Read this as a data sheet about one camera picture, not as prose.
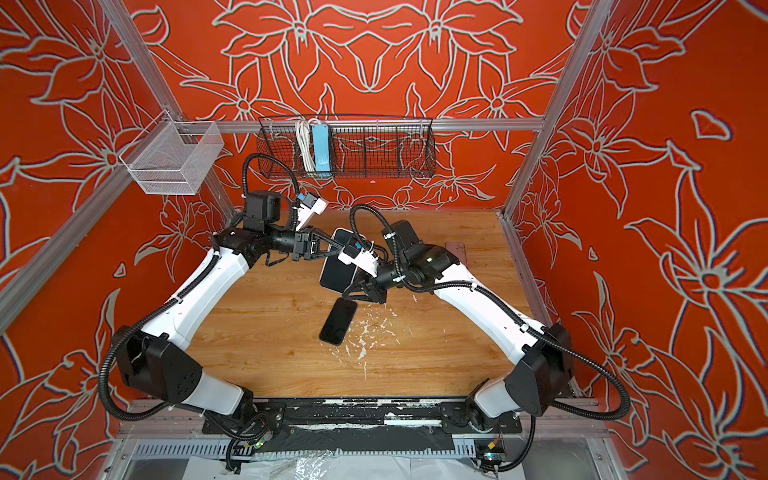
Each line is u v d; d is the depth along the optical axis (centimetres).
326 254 64
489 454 68
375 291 60
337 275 66
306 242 60
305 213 62
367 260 61
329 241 63
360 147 98
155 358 41
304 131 87
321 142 89
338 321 90
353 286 64
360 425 73
